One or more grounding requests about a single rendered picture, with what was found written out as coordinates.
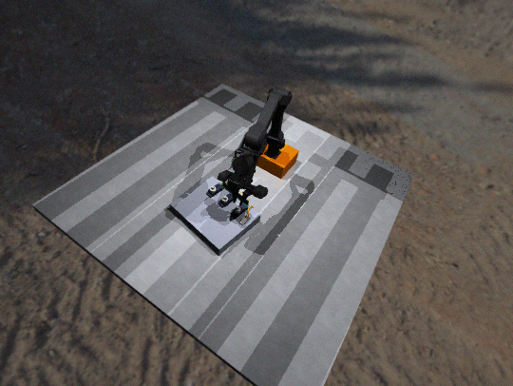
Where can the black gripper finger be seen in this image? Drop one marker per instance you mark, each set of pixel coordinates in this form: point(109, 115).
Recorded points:
point(235, 194)
point(244, 197)

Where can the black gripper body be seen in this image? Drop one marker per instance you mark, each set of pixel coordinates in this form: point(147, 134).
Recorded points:
point(257, 191)

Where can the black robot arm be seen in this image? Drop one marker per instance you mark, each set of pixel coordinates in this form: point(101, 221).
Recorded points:
point(257, 137)

